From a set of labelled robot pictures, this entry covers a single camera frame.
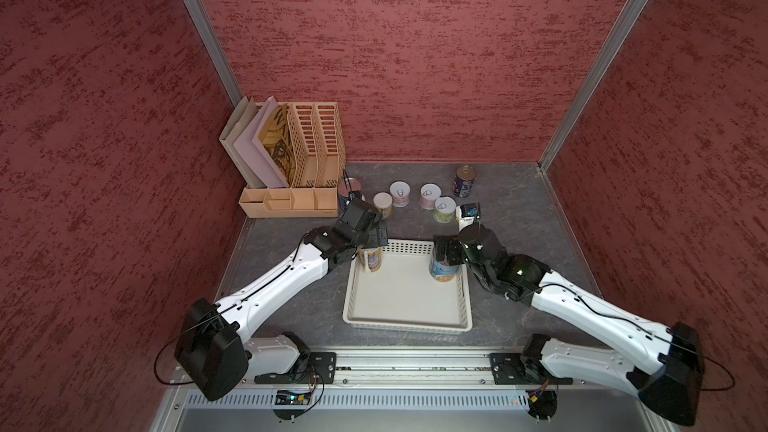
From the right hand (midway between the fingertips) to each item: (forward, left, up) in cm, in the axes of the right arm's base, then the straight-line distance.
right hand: (448, 241), depth 78 cm
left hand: (+4, +22, -2) cm, 22 cm away
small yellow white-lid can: (+22, +18, -11) cm, 31 cm away
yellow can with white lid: (-1, +21, -8) cm, 23 cm away
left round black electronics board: (-32, +43, -19) cm, 56 cm away
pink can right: (+27, +2, -12) cm, 29 cm away
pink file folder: (+28, +58, +8) cm, 65 cm away
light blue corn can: (-4, +1, -11) cm, 11 cm away
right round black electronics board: (-35, -20, -18) cm, 44 cm away
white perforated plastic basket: (-8, +13, -18) cm, 24 cm away
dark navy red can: (+29, -11, -11) cm, 33 cm away
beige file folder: (+27, +64, +9) cm, 70 cm away
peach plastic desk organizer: (+39, +42, -8) cm, 58 cm away
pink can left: (+28, +12, -12) cm, 33 cm away
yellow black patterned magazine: (+38, +54, +4) cm, 66 cm away
